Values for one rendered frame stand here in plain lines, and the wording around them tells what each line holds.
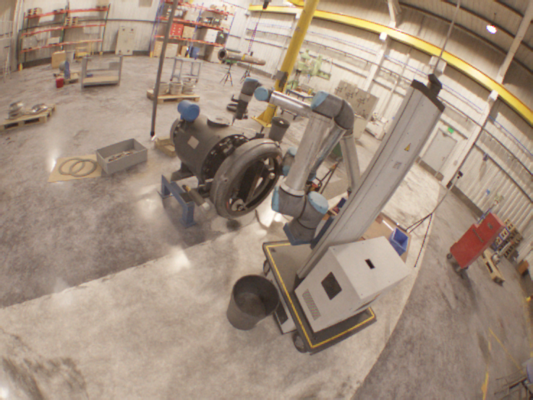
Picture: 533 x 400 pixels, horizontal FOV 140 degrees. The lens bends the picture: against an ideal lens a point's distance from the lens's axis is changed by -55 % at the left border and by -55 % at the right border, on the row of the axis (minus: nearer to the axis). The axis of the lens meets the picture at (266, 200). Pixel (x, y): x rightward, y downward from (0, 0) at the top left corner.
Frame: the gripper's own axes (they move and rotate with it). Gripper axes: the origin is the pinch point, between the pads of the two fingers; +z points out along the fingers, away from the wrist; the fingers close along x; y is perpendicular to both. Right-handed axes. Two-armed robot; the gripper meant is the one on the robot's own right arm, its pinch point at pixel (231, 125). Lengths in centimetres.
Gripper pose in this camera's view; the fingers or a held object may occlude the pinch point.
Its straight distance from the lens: 160.8
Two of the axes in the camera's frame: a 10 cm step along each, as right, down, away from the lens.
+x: -3.1, -6.3, 7.1
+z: -3.5, 7.7, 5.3
